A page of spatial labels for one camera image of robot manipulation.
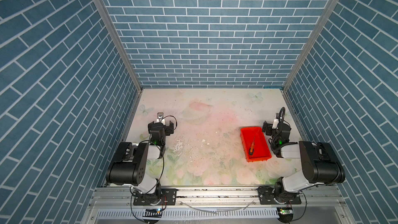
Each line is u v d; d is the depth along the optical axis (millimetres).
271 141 736
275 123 843
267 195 737
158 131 708
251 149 866
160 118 788
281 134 717
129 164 458
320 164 456
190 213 770
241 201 737
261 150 879
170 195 738
